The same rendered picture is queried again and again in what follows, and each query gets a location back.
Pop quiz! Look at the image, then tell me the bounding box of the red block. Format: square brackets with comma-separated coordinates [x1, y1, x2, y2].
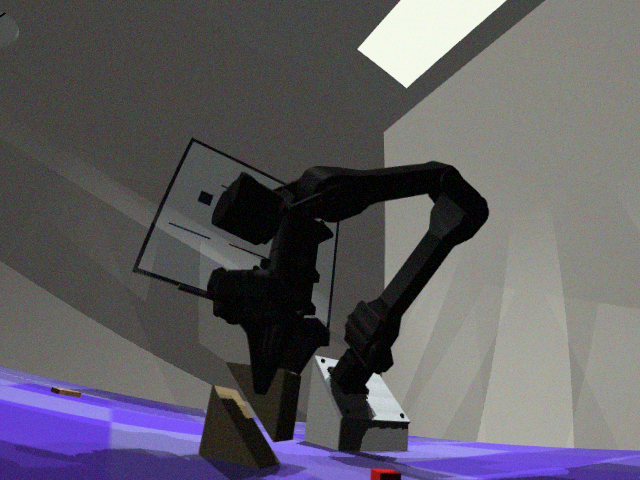
[370, 469, 401, 480]

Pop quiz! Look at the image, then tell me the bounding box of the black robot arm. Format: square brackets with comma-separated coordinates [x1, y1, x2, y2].
[211, 160, 489, 394]

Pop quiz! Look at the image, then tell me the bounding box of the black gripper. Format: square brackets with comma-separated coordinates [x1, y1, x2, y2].
[214, 248, 331, 395]

